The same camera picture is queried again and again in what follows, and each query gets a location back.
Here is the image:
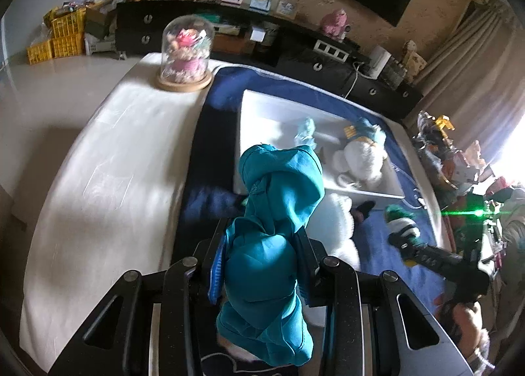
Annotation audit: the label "black sock purple band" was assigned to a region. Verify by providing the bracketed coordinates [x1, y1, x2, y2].
[352, 201, 375, 223]

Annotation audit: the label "teal blue cloth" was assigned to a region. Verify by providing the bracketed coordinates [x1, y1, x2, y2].
[216, 144, 325, 366]

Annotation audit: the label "white duck plush blue outfit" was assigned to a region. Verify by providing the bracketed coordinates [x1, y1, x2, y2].
[331, 117, 387, 189]

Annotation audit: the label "person right hand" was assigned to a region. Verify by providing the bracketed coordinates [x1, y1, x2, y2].
[452, 301, 490, 364]

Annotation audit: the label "navy blue whale mat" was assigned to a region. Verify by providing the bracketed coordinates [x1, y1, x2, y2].
[170, 66, 449, 319]

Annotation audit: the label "white rectangular storage box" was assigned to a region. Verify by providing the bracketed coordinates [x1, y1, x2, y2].
[234, 90, 405, 208]

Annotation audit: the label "beige curtain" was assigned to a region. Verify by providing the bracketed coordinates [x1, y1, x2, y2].
[403, 2, 524, 163]

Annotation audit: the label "white air purifier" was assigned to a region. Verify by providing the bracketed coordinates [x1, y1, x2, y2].
[367, 45, 391, 79]

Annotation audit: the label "black tv cabinet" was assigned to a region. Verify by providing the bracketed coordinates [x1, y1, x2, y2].
[116, 0, 423, 121]

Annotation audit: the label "pink plush on cabinet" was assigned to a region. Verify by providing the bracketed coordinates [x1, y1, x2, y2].
[320, 9, 350, 41]

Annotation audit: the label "glass dome with pink flowers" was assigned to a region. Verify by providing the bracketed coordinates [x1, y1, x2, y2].
[157, 14, 215, 93]

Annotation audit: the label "yellow plastic crates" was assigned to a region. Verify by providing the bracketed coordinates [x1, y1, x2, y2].
[27, 6, 86, 65]

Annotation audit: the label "wooden picture frame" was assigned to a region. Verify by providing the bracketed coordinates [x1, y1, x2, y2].
[275, 0, 297, 20]

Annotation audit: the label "blue picture frame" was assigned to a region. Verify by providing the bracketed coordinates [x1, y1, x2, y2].
[249, 0, 272, 12]

